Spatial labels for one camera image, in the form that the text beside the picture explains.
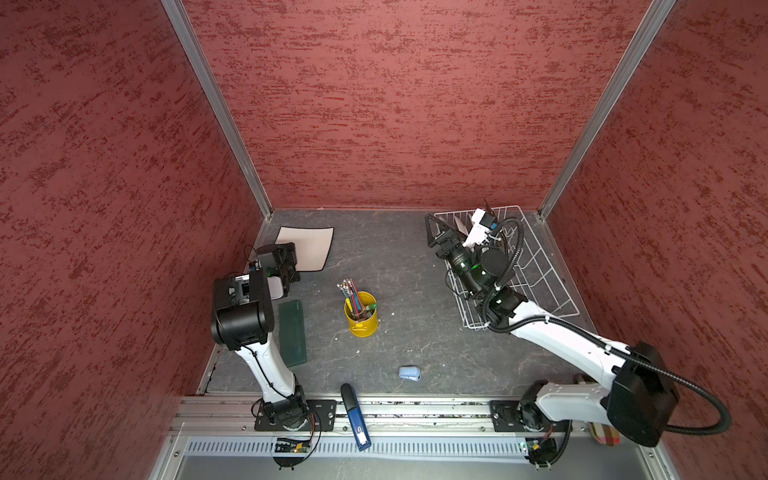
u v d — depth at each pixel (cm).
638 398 40
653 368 40
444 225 63
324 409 76
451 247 62
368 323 80
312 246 104
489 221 62
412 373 78
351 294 79
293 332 87
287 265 90
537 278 97
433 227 65
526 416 66
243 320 52
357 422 70
